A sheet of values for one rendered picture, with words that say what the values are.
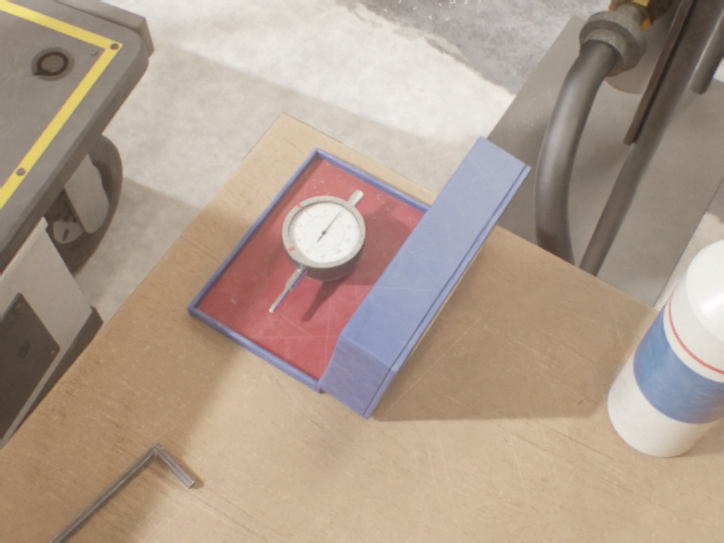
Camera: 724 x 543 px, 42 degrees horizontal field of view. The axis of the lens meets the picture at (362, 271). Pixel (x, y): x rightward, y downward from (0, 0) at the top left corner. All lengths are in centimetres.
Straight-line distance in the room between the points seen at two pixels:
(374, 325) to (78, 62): 57
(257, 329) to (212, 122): 72
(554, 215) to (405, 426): 27
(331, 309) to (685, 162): 79
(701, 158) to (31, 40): 86
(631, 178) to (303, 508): 54
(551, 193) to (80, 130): 45
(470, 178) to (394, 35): 87
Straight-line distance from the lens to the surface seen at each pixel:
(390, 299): 54
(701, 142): 138
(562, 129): 81
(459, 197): 57
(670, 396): 57
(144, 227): 127
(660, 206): 131
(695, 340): 51
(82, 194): 115
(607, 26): 86
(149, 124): 136
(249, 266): 68
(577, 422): 65
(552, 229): 83
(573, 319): 68
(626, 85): 109
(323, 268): 64
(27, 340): 102
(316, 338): 65
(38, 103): 100
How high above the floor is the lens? 107
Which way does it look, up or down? 62 degrees down
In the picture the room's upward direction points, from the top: straight up
